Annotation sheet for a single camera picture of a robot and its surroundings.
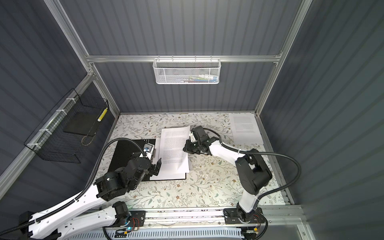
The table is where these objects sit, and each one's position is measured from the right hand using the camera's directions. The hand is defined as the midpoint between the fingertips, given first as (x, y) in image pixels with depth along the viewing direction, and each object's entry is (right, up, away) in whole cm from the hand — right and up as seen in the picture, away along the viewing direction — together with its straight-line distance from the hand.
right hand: (184, 150), depth 88 cm
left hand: (-14, -1, -16) cm, 21 cm away
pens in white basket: (+9, +45, +5) cm, 46 cm away
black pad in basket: (-50, +16, -12) cm, 54 cm away
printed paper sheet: (-9, -15, -2) cm, 18 cm away
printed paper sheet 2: (+44, +12, +22) cm, 51 cm away
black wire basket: (-57, +11, -15) cm, 60 cm away
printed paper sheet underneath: (-6, +3, +4) cm, 8 cm away
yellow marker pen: (-45, +19, -8) cm, 49 cm away
